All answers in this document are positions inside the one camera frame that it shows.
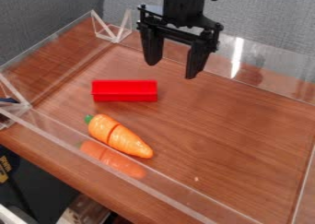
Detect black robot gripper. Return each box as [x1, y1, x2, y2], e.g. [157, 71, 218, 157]
[138, 0, 225, 79]

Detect red rectangular block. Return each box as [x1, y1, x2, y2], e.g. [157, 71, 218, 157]
[91, 80, 158, 101]

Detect orange toy carrot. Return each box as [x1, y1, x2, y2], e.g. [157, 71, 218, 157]
[86, 114, 154, 159]

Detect dark bag with yellow label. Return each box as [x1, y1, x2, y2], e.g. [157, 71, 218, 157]
[0, 145, 22, 185]

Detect wooden box under table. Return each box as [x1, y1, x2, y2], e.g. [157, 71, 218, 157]
[56, 195, 111, 224]

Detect clear acrylic tray enclosure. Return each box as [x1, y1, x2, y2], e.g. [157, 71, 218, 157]
[0, 14, 315, 224]

